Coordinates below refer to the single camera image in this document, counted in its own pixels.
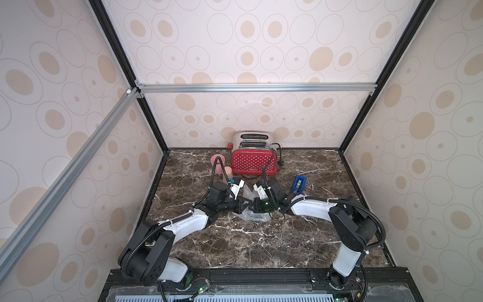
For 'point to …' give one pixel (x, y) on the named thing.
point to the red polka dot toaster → (253, 152)
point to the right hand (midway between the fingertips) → (255, 205)
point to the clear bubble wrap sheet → (246, 193)
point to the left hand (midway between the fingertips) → (256, 203)
